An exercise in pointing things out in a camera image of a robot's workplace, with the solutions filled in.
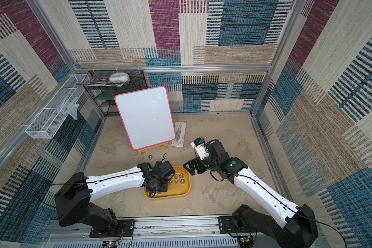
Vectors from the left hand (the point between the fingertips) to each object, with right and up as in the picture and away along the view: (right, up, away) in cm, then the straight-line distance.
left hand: (165, 188), depth 82 cm
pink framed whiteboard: (-11, +38, +5) cm, 40 cm away
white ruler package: (+7, +31, +29) cm, 43 cm away
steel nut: (-11, +14, +14) cm, 23 cm away
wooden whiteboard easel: (-16, +17, +14) cm, 28 cm away
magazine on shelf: (-38, +59, +10) cm, 71 cm away
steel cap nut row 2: (+4, +8, -14) cm, 17 cm away
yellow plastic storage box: (+7, 0, +5) cm, 8 cm away
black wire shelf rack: (-39, +52, +15) cm, 66 cm away
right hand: (+14, +16, -6) cm, 22 cm away
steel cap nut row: (+6, +2, +5) cm, 8 cm away
